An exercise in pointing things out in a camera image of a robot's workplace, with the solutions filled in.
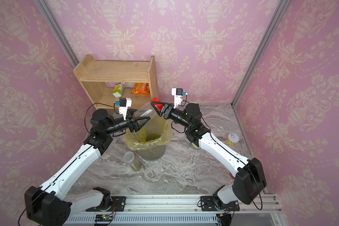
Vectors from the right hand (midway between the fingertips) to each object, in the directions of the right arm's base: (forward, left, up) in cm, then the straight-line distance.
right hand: (155, 103), depth 64 cm
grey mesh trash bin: (-9, +5, -33) cm, 34 cm away
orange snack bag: (+31, +13, -15) cm, 36 cm away
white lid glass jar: (-14, +16, -25) cm, 33 cm away
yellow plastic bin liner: (+8, +4, -36) cm, 37 cm away
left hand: (-3, +4, -5) cm, 7 cm away
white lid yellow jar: (+1, -47, -38) cm, 61 cm away
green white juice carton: (+31, +28, -15) cm, 44 cm away
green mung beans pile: (+7, +7, -38) cm, 39 cm away
